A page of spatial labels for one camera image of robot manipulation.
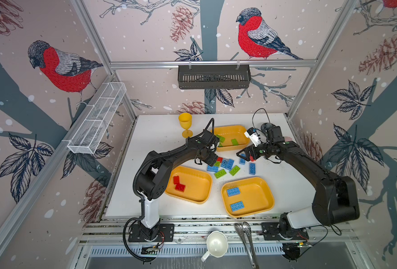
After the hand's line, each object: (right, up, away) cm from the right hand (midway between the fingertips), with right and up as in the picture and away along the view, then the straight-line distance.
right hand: (242, 152), depth 86 cm
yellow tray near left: (-28, -18, +3) cm, 34 cm away
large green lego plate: (0, +4, +22) cm, 22 cm away
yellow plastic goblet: (-32, +18, +15) cm, 40 cm away
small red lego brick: (-36, -16, +4) cm, 39 cm away
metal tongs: (-3, -31, -16) cm, 35 cm away
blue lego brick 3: (+7, -10, +7) cm, 14 cm away
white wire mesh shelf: (-72, +7, -16) cm, 74 cm away
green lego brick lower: (-11, -13, +7) cm, 18 cm away
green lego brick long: (-9, +6, +21) cm, 24 cm away
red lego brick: (-33, -19, 0) cm, 38 cm away
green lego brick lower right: (-3, -11, +8) cm, 14 cm away
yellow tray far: (-3, +7, +23) cm, 24 cm away
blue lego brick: (-6, -20, -2) cm, 21 cm away
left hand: (-16, -4, +6) cm, 18 cm away
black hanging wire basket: (-27, +46, +21) cm, 57 cm away
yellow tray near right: (+2, -23, -2) cm, 23 cm away
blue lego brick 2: (-4, -26, -6) cm, 27 cm away
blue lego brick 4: (+2, -7, +10) cm, 13 cm away
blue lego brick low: (-15, -10, +7) cm, 20 cm away
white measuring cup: (-15, -38, -16) cm, 43 cm away
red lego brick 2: (+2, -2, -9) cm, 9 cm away
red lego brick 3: (-11, -6, +11) cm, 17 cm away
